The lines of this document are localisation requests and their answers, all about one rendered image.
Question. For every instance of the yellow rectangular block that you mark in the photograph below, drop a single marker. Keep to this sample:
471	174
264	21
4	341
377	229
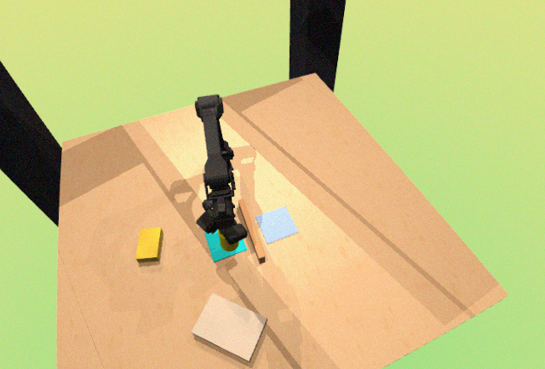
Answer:
149	245

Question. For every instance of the yellow cup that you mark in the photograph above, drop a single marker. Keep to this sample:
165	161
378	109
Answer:
224	244

